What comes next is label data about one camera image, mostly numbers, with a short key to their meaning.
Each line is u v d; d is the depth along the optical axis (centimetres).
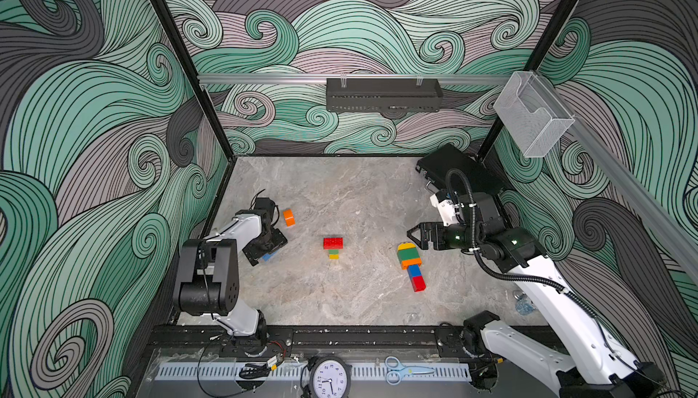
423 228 62
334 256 89
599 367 37
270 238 78
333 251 91
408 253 90
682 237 51
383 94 95
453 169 117
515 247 47
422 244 62
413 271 86
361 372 70
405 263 86
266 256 89
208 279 45
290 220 98
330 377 66
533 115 76
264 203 82
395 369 69
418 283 81
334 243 83
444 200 64
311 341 74
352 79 93
